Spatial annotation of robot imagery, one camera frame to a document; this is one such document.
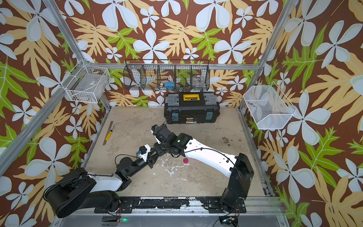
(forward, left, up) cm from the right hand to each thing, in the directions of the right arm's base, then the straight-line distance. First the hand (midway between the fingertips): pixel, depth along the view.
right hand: (155, 146), depth 76 cm
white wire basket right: (+22, -67, +8) cm, 71 cm away
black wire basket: (+49, -19, +12) cm, 54 cm away
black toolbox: (+33, -21, -3) cm, 40 cm away
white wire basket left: (+34, +44, +17) cm, 58 cm away
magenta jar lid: (0, -17, -19) cm, 25 cm away
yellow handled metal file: (+21, +40, -18) cm, 48 cm away
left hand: (+1, -2, -2) cm, 3 cm away
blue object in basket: (+41, -6, +10) cm, 42 cm away
